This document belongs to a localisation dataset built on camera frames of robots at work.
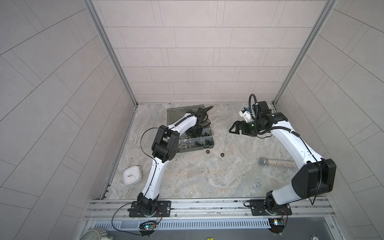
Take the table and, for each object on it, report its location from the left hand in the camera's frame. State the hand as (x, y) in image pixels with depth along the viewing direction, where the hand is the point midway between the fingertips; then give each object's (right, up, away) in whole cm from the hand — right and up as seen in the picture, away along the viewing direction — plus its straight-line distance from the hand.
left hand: (197, 134), depth 99 cm
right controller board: (+37, -38, -31) cm, 61 cm away
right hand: (+21, +4, -19) cm, 29 cm away
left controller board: (-21, -37, -35) cm, 55 cm away
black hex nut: (+7, -10, -8) cm, 14 cm away
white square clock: (-34, -19, -21) cm, 44 cm away
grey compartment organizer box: (-6, -5, -7) cm, 10 cm away
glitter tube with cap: (+38, -13, -17) cm, 43 cm away
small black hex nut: (+15, -12, -10) cm, 22 cm away
